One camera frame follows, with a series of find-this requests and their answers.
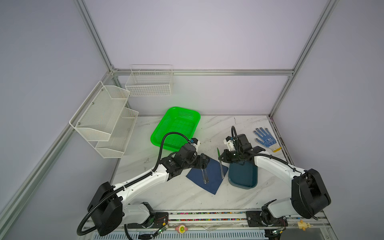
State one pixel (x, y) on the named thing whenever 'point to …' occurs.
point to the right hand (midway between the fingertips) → (218, 157)
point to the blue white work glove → (268, 140)
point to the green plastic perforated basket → (176, 119)
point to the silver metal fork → (205, 176)
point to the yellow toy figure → (303, 225)
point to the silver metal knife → (221, 169)
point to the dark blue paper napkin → (214, 173)
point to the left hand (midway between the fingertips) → (203, 160)
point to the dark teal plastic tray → (244, 176)
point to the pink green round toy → (181, 229)
